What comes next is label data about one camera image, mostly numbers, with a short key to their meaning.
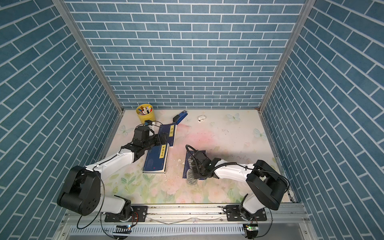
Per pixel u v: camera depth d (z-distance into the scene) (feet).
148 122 2.59
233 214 2.42
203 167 2.19
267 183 1.51
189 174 2.77
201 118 3.69
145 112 3.42
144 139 2.29
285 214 2.47
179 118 3.65
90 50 2.86
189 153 3.07
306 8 2.33
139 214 2.41
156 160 2.88
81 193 1.39
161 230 2.52
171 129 3.45
